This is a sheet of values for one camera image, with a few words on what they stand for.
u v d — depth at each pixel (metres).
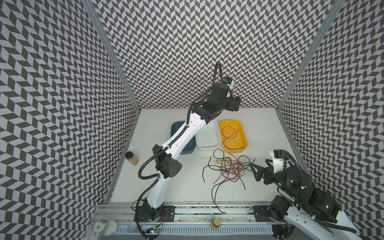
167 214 0.73
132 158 0.81
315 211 0.45
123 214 0.74
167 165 0.50
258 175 0.60
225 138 0.99
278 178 0.57
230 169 0.86
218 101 0.56
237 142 0.99
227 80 0.63
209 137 0.99
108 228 0.63
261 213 0.73
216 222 0.59
